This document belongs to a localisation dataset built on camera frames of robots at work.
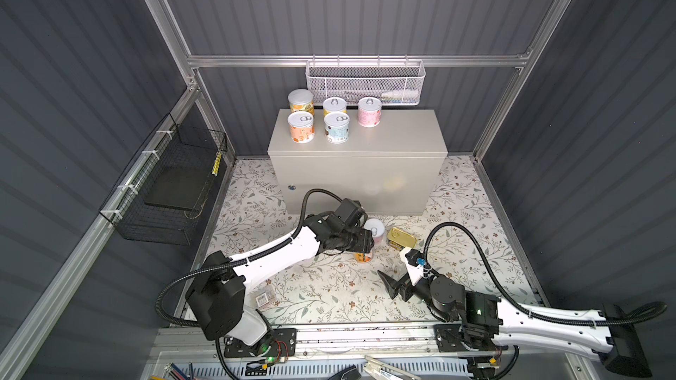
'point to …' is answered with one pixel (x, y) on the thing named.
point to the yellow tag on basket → (215, 170)
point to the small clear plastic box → (261, 300)
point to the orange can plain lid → (361, 257)
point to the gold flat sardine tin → (400, 239)
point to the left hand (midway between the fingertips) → (367, 242)
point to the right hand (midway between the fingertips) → (393, 265)
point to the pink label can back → (377, 228)
